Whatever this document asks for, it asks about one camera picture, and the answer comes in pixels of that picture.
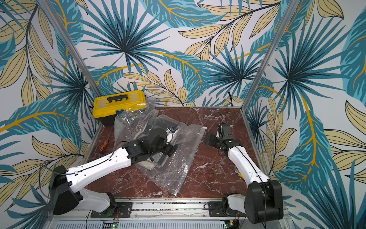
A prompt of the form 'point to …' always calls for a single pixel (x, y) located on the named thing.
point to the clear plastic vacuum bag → (132, 124)
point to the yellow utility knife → (240, 175)
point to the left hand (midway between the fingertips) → (169, 140)
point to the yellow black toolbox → (105, 107)
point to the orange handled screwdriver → (103, 148)
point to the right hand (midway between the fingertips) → (211, 139)
